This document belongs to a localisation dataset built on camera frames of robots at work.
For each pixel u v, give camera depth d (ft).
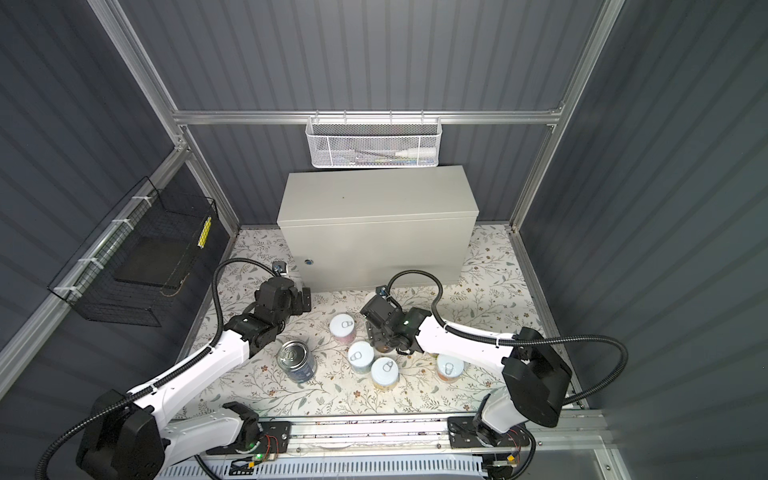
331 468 2.53
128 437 1.31
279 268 2.37
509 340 1.51
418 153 2.84
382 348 2.79
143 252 2.50
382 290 2.43
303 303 2.53
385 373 2.58
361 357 2.65
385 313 2.07
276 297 2.03
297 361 2.49
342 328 2.84
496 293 3.29
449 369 2.58
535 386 1.42
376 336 2.42
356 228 3.65
